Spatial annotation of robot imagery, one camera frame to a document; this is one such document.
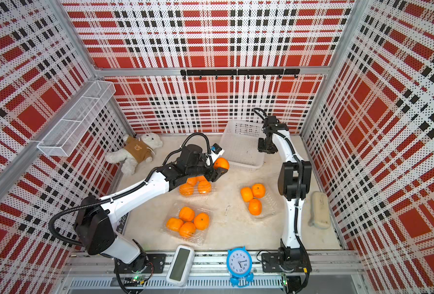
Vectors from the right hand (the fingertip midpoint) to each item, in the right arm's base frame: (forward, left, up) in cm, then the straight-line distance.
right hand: (266, 149), depth 98 cm
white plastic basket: (+13, +14, -11) cm, 22 cm away
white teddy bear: (+4, +73, -4) cm, 74 cm away
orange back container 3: (-21, +32, -3) cm, 38 cm away
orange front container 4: (-40, +38, -5) cm, 55 cm away
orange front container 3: (-38, +44, -5) cm, 58 cm away
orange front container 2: (-36, +33, -7) cm, 49 cm away
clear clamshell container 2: (-43, +32, -3) cm, 54 cm away
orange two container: (-21, +5, -8) cm, 23 cm away
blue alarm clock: (-52, +16, -8) cm, 55 cm away
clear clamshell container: (-19, +36, -6) cm, 41 cm away
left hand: (-17, +23, +10) cm, 30 cm away
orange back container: (-25, +32, +12) cm, 42 cm away
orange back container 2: (-21, +41, -5) cm, 47 cm away
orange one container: (-19, +23, +14) cm, 33 cm away
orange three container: (-23, +11, -7) cm, 27 cm away
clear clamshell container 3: (-25, 0, -11) cm, 28 cm away
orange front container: (-32, +40, -7) cm, 52 cm away
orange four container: (-30, +8, -6) cm, 31 cm away
